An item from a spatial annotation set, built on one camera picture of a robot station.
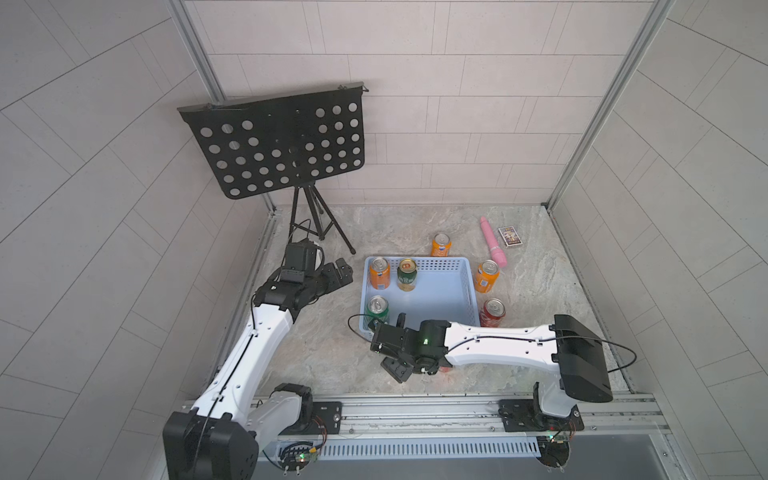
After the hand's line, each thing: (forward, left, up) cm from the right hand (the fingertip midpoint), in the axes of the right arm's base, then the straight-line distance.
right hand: (396, 363), depth 75 cm
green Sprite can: (+13, +4, +6) cm, 15 cm away
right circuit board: (-19, -36, -7) cm, 41 cm away
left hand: (+21, +12, +12) cm, 27 cm away
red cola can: (-1, -12, -3) cm, 13 cm away
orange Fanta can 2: (+22, -28, +4) cm, 35 cm away
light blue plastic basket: (+22, -17, -5) cm, 28 cm away
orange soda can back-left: (+24, +3, +6) cm, 25 cm away
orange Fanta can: (+33, -16, +5) cm, 37 cm away
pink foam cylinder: (+34, -36, -2) cm, 49 cm away
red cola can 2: (+10, -26, +4) cm, 28 cm away
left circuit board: (-17, +23, -2) cm, 29 cm away
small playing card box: (+41, -42, -3) cm, 59 cm away
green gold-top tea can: (+23, -4, +5) cm, 24 cm away
